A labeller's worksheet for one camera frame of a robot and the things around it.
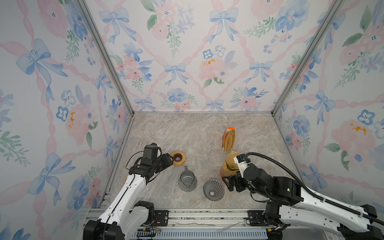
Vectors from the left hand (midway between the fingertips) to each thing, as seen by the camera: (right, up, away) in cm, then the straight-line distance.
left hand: (172, 158), depth 82 cm
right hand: (+28, -6, -12) cm, 31 cm away
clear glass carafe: (+8, -14, +4) cm, 17 cm away
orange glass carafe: (+29, -10, +6) cm, 31 cm away
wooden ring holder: (+3, -2, +13) cm, 13 cm away
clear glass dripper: (+23, -17, -2) cm, 28 cm away
